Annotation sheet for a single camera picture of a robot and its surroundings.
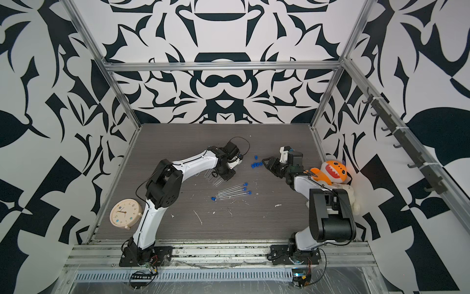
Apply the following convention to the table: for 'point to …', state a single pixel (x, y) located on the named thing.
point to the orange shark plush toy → (330, 171)
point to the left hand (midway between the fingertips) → (227, 170)
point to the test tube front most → (249, 192)
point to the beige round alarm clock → (125, 213)
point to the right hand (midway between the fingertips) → (265, 159)
